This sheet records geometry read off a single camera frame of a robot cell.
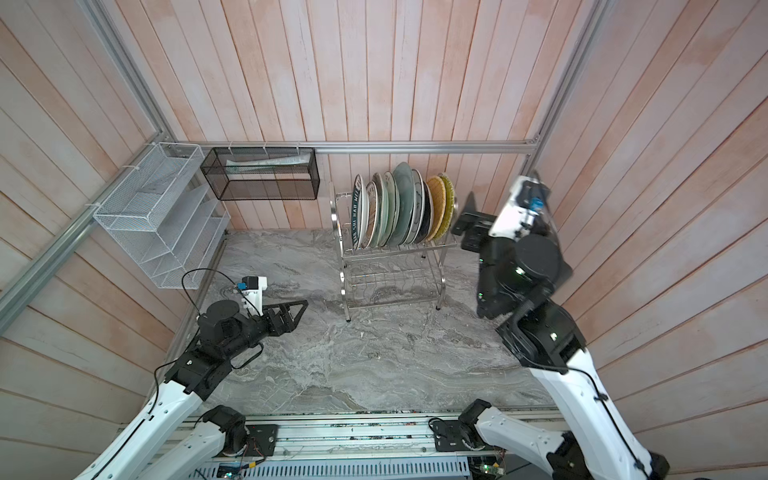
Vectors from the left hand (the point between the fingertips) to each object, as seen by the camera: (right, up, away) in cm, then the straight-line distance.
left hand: (298, 309), depth 74 cm
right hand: (+39, +23, -22) cm, 51 cm away
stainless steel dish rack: (+24, +7, +34) cm, 43 cm away
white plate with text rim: (+15, +26, +9) cm, 31 cm away
